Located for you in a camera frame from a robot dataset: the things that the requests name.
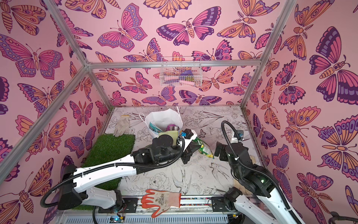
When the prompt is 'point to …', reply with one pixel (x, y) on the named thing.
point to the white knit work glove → (122, 126)
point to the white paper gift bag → (163, 120)
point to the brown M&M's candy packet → (172, 127)
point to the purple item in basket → (187, 73)
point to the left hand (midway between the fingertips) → (201, 146)
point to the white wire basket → (181, 71)
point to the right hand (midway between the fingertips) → (226, 144)
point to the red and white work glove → (162, 199)
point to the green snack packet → (204, 149)
